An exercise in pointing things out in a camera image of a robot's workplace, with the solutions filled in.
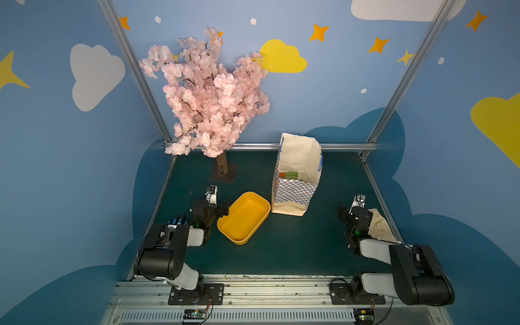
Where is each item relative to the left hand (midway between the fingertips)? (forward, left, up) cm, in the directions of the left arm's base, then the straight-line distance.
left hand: (217, 195), depth 94 cm
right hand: (-3, -65, 0) cm, 65 cm away
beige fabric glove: (-11, -76, -6) cm, 77 cm away
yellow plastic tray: (-5, -14, -7) cm, 17 cm away
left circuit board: (-46, +2, -8) cm, 46 cm away
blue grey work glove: (-11, +16, -5) cm, 21 cm away
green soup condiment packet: (+17, -35, -5) cm, 39 cm away
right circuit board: (-45, -59, -8) cm, 75 cm away
